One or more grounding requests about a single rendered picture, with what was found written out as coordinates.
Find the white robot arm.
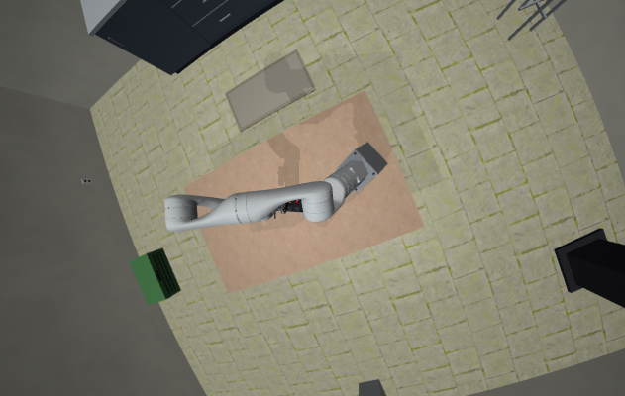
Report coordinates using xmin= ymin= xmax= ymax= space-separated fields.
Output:
xmin=164 ymin=160 xmax=368 ymax=232

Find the black power strip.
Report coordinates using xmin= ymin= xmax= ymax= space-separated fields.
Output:
xmin=287 ymin=199 xmax=303 ymax=212

